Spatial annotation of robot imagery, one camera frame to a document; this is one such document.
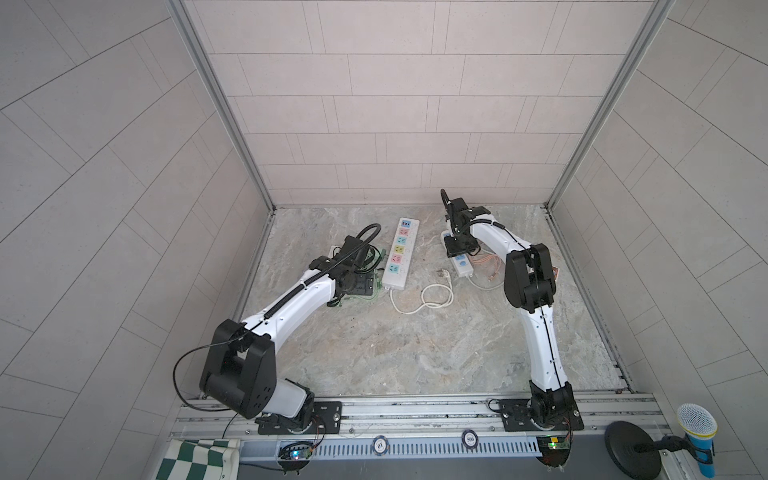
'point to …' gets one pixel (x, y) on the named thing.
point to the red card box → (556, 272)
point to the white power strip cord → (422, 297)
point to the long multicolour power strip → (400, 257)
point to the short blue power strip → (461, 264)
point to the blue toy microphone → (700, 428)
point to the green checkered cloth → (200, 459)
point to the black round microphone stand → (638, 453)
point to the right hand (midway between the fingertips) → (454, 249)
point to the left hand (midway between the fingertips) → (361, 279)
